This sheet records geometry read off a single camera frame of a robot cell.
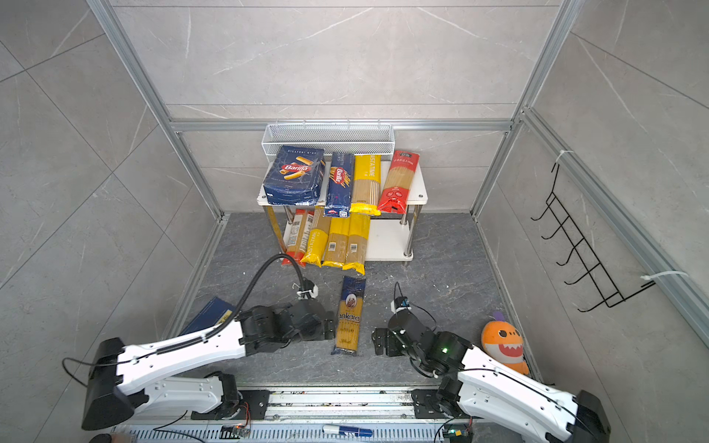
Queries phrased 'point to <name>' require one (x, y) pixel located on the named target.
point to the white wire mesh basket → (360, 139)
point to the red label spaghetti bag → (296, 235)
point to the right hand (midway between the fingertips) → (385, 334)
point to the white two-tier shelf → (391, 236)
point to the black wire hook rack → (601, 280)
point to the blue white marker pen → (346, 430)
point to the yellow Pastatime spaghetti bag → (318, 237)
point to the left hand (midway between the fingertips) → (331, 318)
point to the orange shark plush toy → (503, 341)
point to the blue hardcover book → (214, 313)
